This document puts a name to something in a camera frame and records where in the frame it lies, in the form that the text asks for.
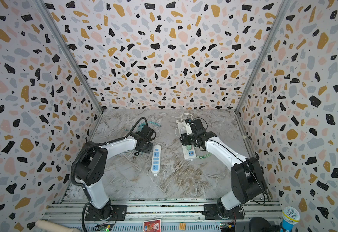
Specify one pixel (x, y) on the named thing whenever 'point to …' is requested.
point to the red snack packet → (153, 225)
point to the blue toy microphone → (290, 217)
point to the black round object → (257, 224)
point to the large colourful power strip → (189, 154)
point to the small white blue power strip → (156, 159)
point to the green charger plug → (189, 147)
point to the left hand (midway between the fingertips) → (149, 146)
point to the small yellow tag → (182, 226)
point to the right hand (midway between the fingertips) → (183, 138)
